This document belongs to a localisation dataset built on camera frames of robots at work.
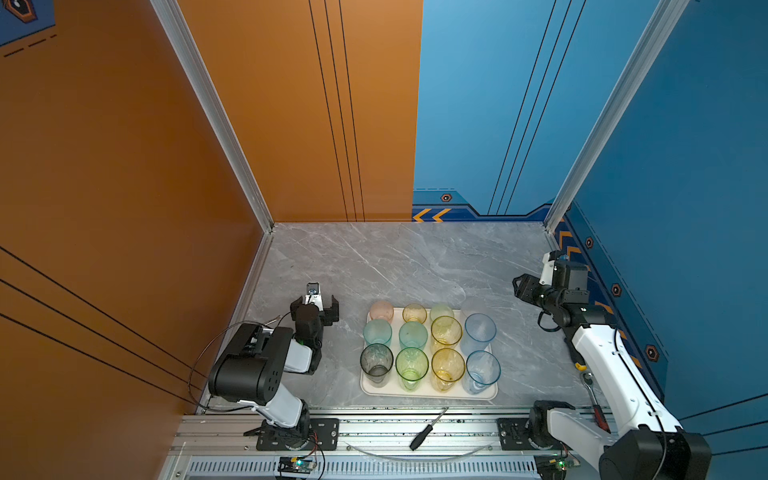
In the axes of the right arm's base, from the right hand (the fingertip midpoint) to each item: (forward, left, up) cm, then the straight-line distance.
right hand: (521, 282), depth 82 cm
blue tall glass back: (-9, +11, -11) cm, 18 cm away
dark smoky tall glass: (-18, +40, -11) cm, 45 cm away
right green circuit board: (-40, -2, -19) cm, 44 cm away
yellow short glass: (-3, +29, -12) cm, 32 cm away
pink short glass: (-1, +39, -13) cm, 41 cm away
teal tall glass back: (-8, +30, -14) cm, 34 cm away
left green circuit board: (-39, +59, -18) cm, 73 cm away
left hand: (+4, +60, -11) cm, 61 cm away
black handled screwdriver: (-34, +29, -17) cm, 48 cm away
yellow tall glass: (-10, +21, -10) cm, 25 cm away
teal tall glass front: (-8, +40, -13) cm, 43 cm away
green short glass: (-1, +21, -13) cm, 25 cm away
